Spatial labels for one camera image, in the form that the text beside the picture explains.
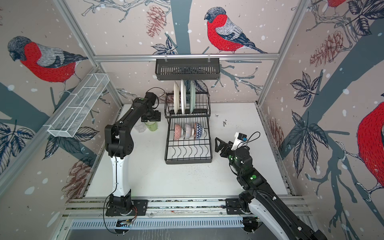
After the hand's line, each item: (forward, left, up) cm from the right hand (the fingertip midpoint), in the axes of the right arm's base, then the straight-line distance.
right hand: (220, 141), depth 77 cm
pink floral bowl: (+11, +25, -8) cm, 29 cm away
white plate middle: (+16, +20, +17) cm, 30 cm away
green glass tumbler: (+17, +44, -10) cm, 48 cm away
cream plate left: (+17, +24, +16) cm, 33 cm away
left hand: (+21, +43, -7) cm, 49 cm away
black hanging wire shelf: (+49, +31, +14) cm, 59 cm away
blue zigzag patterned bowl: (+12, +12, -8) cm, 19 cm away
